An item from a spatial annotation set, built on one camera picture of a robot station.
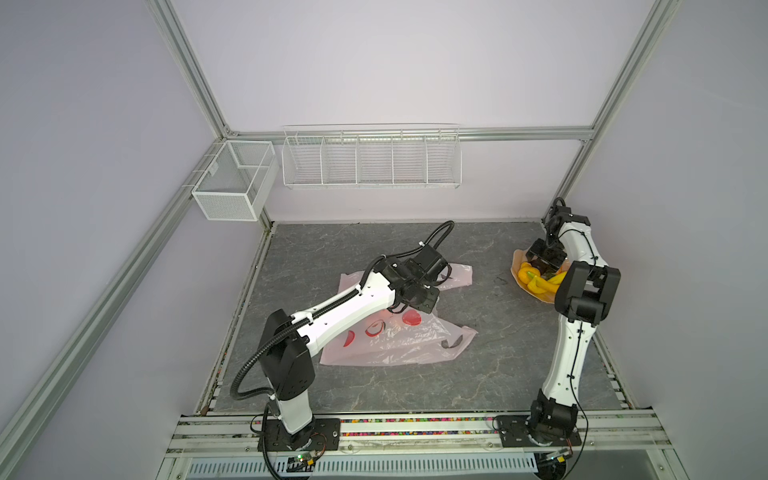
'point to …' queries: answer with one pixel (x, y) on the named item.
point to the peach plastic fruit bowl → (520, 256)
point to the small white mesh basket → (237, 180)
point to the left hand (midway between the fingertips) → (425, 303)
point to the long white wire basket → (372, 156)
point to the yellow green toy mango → (532, 285)
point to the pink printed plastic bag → (396, 335)
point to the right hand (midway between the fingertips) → (541, 264)
